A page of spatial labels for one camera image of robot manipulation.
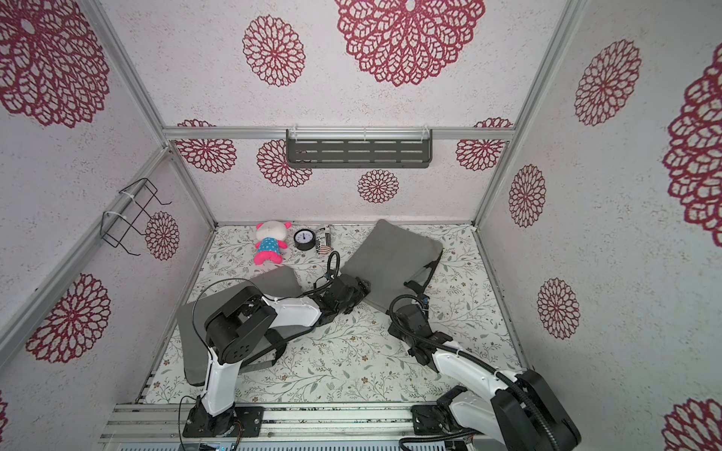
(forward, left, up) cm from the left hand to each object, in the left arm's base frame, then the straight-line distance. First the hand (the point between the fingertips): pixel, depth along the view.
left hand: (367, 289), depth 97 cm
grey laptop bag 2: (+15, -7, -1) cm, 16 cm away
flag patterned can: (+20, +17, 0) cm, 26 cm away
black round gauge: (+24, +25, -2) cm, 34 cm away
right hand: (-11, -8, +1) cm, 14 cm away
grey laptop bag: (+5, +31, -4) cm, 32 cm away
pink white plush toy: (+22, +38, +2) cm, 44 cm away
